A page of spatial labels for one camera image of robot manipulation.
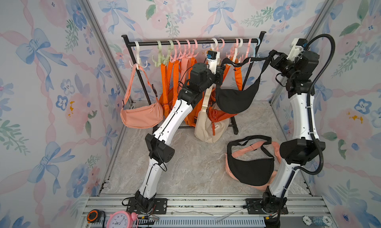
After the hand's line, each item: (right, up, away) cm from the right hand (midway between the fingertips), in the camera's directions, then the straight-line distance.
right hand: (271, 50), depth 70 cm
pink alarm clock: (-70, -79, -1) cm, 106 cm away
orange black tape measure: (-83, -78, -1) cm, 114 cm away
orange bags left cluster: (-51, -19, +13) cm, 56 cm away
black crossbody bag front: (-3, -59, +18) cm, 61 cm away
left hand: (-22, -7, -1) cm, 23 cm away
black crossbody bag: (-15, -22, +16) cm, 31 cm away
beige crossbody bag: (-31, -38, +16) cm, 52 cm away
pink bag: (-69, -31, +24) cm, 79 cm away
